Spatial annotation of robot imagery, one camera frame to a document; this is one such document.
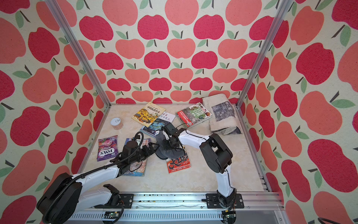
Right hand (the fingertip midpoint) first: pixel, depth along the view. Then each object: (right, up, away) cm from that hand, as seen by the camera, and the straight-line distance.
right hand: (165, 149), depth 93 cm
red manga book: (+8, -8, -6) cm, 13 cm away
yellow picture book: (-17, +25, +22) cm, 37 cm away
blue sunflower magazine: (-14, -7, -18) cm, 23 cm away
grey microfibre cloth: (0, -2, -4) cm, 5 cm away
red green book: (+20, +23, +18) cm, 36 cm away
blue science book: (-3, +20, +19) cm, 28 cm away
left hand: (-4, +1, -9) cm, 10 cm away
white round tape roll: (-37, +17, +9) cm, 42 cm away
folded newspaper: (+42, +20, +10) cm, 48 cm away
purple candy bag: (-40, +1, 0) cm, 40 cm away
